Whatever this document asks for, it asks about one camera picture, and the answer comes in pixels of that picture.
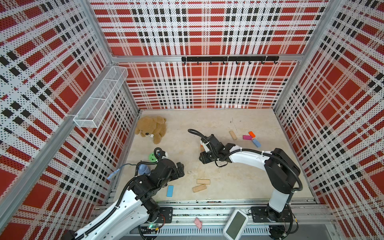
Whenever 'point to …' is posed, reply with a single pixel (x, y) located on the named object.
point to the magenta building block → (248, 137)
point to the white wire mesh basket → (90, 114)
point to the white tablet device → (235, 225)
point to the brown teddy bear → (155, 127)
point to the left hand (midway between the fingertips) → (178, 168)
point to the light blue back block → (256, 143)
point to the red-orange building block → (251, 134)
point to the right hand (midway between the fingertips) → (204, 157)
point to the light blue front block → (170, 191)
